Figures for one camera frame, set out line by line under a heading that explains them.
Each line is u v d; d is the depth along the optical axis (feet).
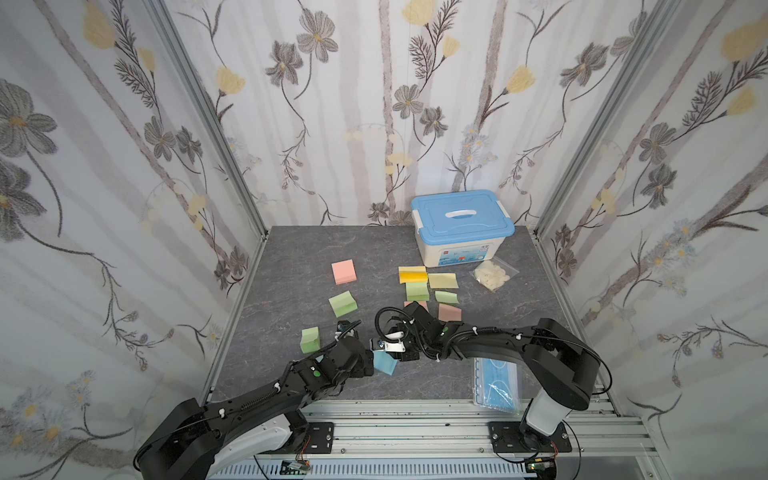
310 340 2.94
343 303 3.23
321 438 2.42
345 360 2.10
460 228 3.30
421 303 2.81
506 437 2.41
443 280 3.51
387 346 2.41
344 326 2.45
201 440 1.34
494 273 3.45
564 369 1.51
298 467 2.30
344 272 3.50
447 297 3.33
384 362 2.75
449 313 3.23
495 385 2.68
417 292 3.34
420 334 2.22
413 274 3.53
